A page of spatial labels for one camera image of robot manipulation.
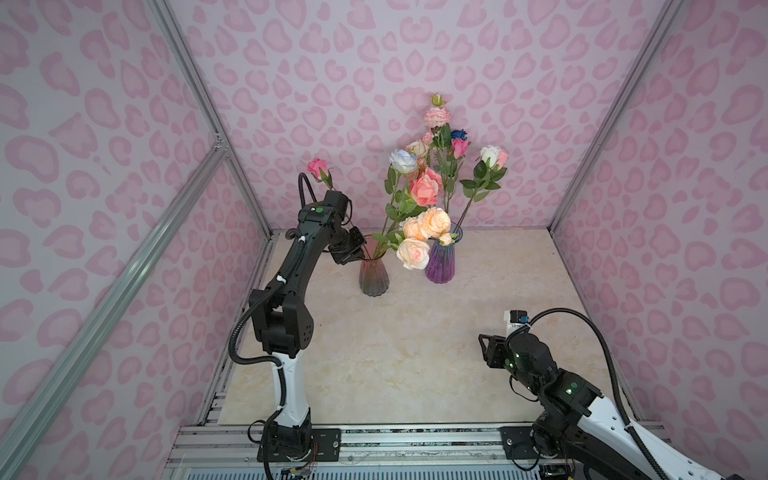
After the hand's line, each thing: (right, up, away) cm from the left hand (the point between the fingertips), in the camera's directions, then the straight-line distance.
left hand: (368, 247), depth 88 cm
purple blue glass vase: (+23, -6, +13) cm, 27 cm away
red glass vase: (0, -9, +16) cm, 18 cm away
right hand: (+31, -24, -9) cm, 40 cm away
